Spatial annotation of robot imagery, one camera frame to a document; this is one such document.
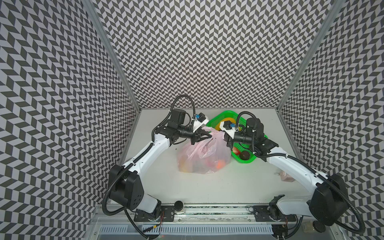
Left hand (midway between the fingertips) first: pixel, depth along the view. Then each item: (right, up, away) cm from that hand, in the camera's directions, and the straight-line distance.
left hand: (209, 135), depth 73 cm
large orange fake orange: (+7, -16, +7) cm, 19 cm away
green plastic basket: (+13, -5, -4) cm, 14 cm away
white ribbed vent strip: (-10, -44, -4) cm, 45 cm away
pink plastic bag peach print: (0, -9, -1) cm, 9 cm away
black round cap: (+46, -38, -10) cm, 60 cm away
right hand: (+2, 0, 0) cm, 2 cm away
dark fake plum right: (+22, -14, +17) cm, 31 cm away
